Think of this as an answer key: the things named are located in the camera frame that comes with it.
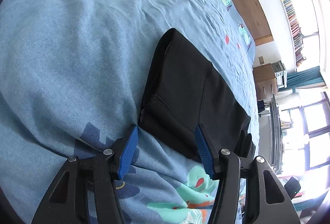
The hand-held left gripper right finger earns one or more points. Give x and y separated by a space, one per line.
205 151

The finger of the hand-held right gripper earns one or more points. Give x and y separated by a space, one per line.
247 145

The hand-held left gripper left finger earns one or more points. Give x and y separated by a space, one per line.
127 151

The black pants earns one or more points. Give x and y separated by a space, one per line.
185 89

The curved glass desk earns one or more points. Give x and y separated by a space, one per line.
275 133

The black bag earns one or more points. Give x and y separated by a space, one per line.
261 106

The black chair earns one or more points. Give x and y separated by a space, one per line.
294 186

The wooden dresser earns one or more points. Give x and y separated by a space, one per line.
265 82

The white printer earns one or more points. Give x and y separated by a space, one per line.
279 74

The teal curtain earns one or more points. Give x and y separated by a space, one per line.
304 79

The blue printed blanket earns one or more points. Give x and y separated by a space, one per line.
77 46

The row of books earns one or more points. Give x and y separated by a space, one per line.
291 15

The wall socket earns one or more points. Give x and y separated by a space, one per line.
261 59

